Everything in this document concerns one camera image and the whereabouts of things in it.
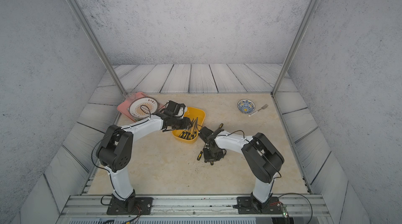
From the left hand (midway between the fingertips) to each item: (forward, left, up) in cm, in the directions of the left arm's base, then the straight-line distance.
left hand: (192, 125), depth 94 cm
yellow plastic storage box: (+13, +1, -4) cm, 14 cm away
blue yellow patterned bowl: (+19, -36, -6) cm, 42 cm away
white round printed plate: (+21, +36, -6) cm, 42 cm away
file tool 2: (-3, +1, -7) cm, 8 cm away
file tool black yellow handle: (-3, +7, -6) cm, 10 cm away
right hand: (-18, -10, -8) cm, 22 cm away
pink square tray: (+21, +49, -6) cm, 54 cm away
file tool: (-1, +2, -7) cm, 8 cm away
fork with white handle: (+19, -49, -7) cm, 53 cm away
